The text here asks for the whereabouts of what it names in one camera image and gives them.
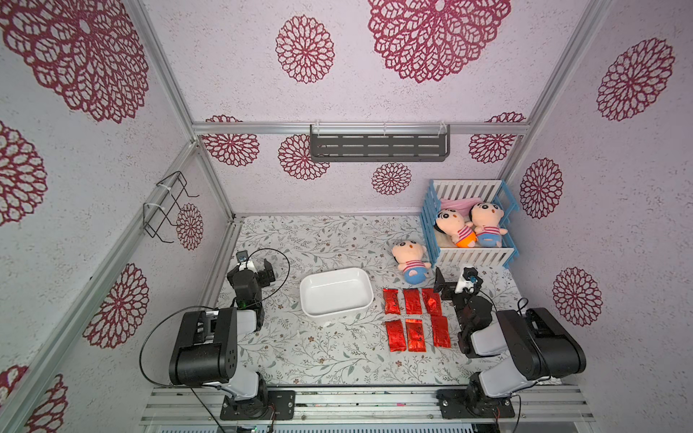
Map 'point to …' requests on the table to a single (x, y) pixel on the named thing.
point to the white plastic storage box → (335, 291)
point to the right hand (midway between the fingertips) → (456, 271)
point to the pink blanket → (462, 204)
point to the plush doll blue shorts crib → (485, 216)
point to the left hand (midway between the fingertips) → (252, 264)
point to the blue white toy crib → (453, 257)
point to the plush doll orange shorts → (452, 224)
